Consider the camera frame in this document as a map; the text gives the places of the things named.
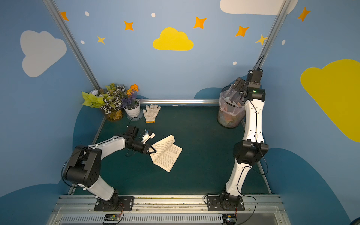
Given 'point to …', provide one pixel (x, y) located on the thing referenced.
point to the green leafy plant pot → (109, 100)
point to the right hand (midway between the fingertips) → (244, 84)
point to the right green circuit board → (230, 219)
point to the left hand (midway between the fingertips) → (155, 150)
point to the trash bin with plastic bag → (230, 114)
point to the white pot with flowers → (131, 104)
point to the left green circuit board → (112, 218)
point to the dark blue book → (167, 154)
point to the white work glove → (151, 113)
